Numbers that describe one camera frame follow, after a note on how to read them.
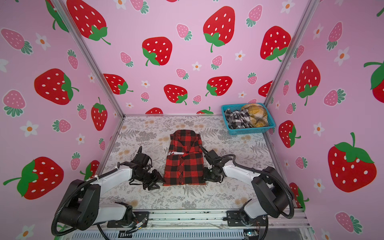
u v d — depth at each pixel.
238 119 1.06
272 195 0.43
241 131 1.04
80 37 0.78
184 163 0.91
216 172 0.64
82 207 0.42
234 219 0.73
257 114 1.07
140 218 0.75
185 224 0.73
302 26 0.74
